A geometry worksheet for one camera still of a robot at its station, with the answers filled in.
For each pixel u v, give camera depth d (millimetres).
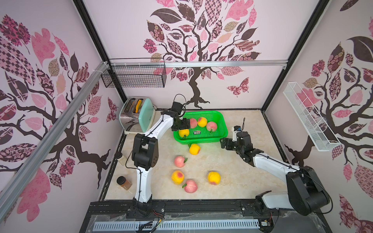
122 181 743
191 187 759
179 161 851
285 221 707
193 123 1035
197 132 1059
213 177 795
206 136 1035
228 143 795
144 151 567
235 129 807
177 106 792
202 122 1055
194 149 912
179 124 834
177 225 698
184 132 1001
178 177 791
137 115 932
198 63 931
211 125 1004
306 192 421
